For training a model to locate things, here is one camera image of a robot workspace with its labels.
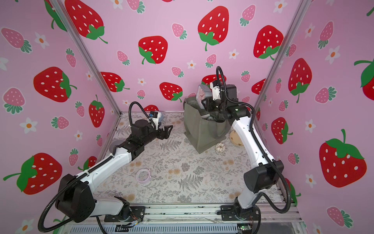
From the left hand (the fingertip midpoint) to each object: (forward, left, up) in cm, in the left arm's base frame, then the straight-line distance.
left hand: (167, 124), depth 81 cm
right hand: (+6, -19, +12) cm, 24 cm away
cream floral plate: (+8, -46, -26) cm, 53 cm away
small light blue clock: (-3, +2, +8) cm, 9 cm away
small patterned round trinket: (0, -33, -23) cm, 40 cm away
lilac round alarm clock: (-21, +15, -22) cm, 34 cm away
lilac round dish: (0, +39, -19) cm, 43 cm away
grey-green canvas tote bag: (0, -21, -7) cm, 22 cm away
